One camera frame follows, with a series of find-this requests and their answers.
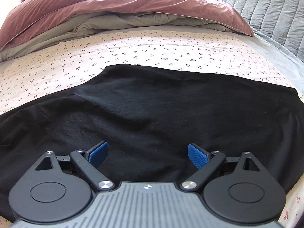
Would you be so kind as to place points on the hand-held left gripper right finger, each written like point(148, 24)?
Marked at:
point(197, 155)

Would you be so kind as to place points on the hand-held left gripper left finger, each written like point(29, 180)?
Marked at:
point(98, 154)

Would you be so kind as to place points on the black pants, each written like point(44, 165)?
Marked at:
point(154, 114)

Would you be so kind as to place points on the cherry print bed sheet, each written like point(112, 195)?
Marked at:
point(142, 47)

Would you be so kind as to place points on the grey bed cover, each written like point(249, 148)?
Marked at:
point(282, 52)

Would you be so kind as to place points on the mauve and grey duvet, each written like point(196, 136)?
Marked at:
point(147, 7)

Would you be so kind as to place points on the mauve pillow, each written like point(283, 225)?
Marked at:
point(42, 7)

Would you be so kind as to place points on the grey quilted headboard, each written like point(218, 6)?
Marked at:
point(266, 7)

